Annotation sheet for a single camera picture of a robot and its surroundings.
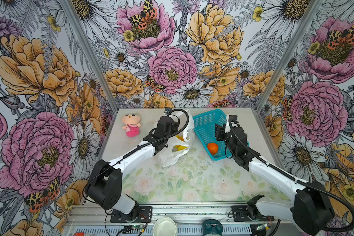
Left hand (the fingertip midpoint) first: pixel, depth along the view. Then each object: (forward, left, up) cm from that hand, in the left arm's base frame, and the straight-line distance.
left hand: (172, 124), depth 86 cm
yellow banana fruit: (-16, -4, +2) cm, 17 cm away
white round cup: (-46, +4, -24) cm, 52 cm away
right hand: (-4, -25, +2) cm, 25 cm away
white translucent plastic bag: (-17, +1, -7) cm, 18 cm away
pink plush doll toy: (+12, +30, -14) cm, 35 cm away
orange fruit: (-8, -25, -13) cm, 29 cm away
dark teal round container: (-48, -18, -11) cm, 52 cm away
